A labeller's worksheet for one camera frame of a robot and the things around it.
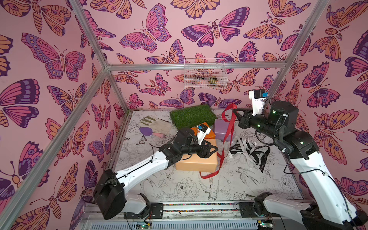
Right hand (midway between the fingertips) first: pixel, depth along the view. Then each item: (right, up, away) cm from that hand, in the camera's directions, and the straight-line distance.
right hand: (236, 108), depth 60 cm
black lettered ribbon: (+13, -23, +35) cm, 44 cm away
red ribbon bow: (0, -24, +22) cm, 32 cm away
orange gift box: (-4, -14, +35) cm, 38 cm away
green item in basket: (-4, +21, +32) cm, 39 cm away
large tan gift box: (-16, -29, +21) cm, 39 cm away
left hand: (-7, -18, +11) cm, 22 cm away
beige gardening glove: (-44, -9, +50) cm, 67 cm away
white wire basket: (-9, +27, +35) cm, 45 cm away
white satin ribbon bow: (+20, -23, +37) cm, 48 cm away
